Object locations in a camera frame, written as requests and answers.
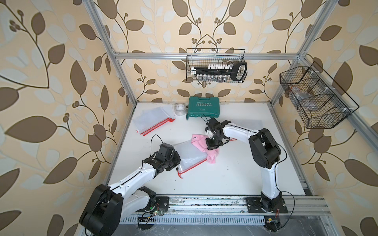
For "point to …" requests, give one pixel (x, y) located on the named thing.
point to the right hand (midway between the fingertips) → (209, 148)
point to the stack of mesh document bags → (148, 120)
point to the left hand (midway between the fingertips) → (179, 156)
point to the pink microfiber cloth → (200, 141)
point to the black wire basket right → (321, 101)
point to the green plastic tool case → (204, 106)
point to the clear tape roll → (180, 109)
